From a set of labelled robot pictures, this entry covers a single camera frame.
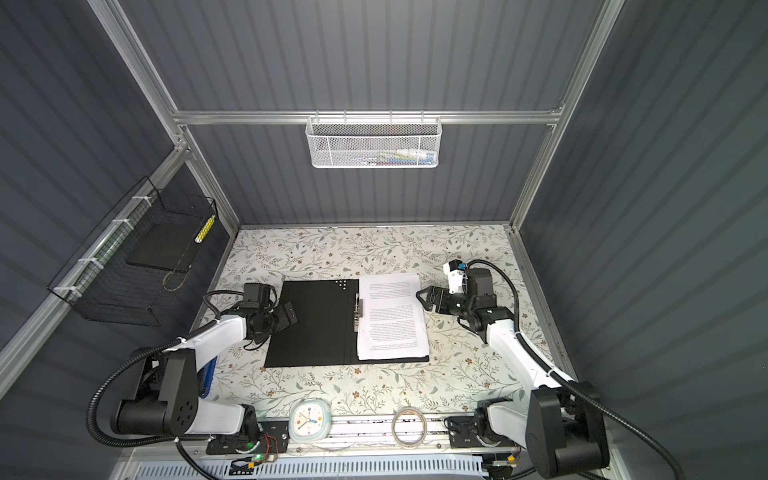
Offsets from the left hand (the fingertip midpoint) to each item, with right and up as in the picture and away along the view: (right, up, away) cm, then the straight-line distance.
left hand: (284, 321), depth 92 cm
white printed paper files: (+34, -1, +1) cm, 35 cm away
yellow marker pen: (-19, +26, -13) cm, 34 cm away
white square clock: (+13, -20, -19) cm, 31 cm away
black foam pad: (-25, +23, -15) cm, 37 cm away
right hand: (+45, +9, -8) cm, 47 cm away
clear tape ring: (+42, -22, -18) cm, 51 cm away
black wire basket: (-31, +18, -19) cm, 41 cm away
